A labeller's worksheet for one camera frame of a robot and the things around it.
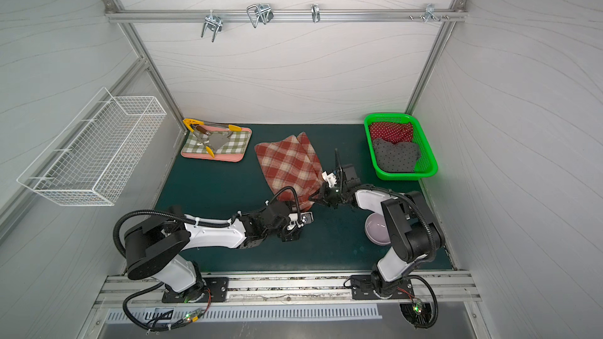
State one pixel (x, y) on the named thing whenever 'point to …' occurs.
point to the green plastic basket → (425, 165)
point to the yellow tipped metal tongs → (190, 124)
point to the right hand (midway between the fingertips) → (309, 198)
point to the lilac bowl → (376, 230)
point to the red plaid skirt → (290, 162)
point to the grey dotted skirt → (400, 157)
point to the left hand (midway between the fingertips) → (297, 213)
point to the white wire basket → (93, 158)
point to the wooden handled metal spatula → (217, 140)
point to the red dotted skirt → (394, 133)
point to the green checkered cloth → (239, 143)
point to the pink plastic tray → (224, 156)
